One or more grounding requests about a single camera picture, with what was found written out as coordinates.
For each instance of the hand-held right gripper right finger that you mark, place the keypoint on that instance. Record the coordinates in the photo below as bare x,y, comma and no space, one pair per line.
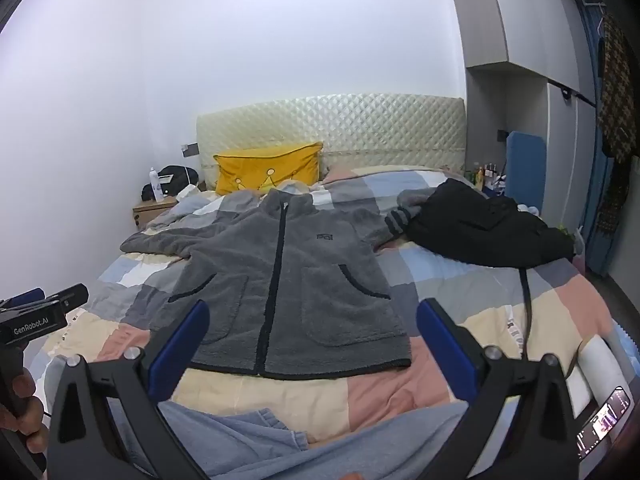
445,345

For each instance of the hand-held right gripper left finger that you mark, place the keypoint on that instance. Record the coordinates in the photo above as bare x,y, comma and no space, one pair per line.
184,342

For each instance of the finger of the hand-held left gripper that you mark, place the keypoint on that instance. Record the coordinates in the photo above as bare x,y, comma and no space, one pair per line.
70,296
27,296

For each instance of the grey fleece jacket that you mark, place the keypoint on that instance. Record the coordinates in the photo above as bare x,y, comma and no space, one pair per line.
310,280

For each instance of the person's left hand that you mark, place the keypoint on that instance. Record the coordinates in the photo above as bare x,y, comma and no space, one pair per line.
26,390

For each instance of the patchwork checked blanket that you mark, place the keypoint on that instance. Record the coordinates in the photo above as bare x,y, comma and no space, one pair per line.
475,305

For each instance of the wooden nightstand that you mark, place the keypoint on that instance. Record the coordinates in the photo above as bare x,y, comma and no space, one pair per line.
150,212

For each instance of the black jacket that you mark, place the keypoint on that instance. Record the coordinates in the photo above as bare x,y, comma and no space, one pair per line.
475,230

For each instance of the grey striped garment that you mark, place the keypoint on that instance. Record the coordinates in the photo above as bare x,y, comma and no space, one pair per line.
397,222

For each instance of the white bottle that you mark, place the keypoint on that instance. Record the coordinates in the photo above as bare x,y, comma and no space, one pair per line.
156,187

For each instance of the person's blue-grey clothing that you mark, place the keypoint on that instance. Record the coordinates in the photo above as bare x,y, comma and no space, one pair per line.
350,450

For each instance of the white flat object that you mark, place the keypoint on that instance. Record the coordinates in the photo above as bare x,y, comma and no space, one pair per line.
595,365

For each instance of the black bag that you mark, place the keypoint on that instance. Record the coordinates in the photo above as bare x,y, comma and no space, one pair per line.
175,177

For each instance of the cluster of small bottles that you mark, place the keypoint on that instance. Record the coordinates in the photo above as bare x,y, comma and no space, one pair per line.
485,177

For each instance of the smartphone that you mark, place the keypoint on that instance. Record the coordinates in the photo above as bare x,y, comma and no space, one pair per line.
605,420

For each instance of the blue padded board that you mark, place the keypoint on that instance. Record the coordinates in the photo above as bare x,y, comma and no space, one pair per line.
525,170

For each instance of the yellow pillow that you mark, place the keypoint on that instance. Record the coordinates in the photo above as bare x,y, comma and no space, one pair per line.
265,165

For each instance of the cream quilted headboard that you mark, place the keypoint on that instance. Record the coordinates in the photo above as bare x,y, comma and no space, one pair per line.
375,130

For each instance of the patterned hanging garment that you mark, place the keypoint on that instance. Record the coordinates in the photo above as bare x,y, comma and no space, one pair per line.
617,90

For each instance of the grey wardrobe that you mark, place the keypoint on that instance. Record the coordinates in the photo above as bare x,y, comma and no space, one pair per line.
530,20

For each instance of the wall socket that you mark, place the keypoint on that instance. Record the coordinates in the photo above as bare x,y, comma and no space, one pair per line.
190,149

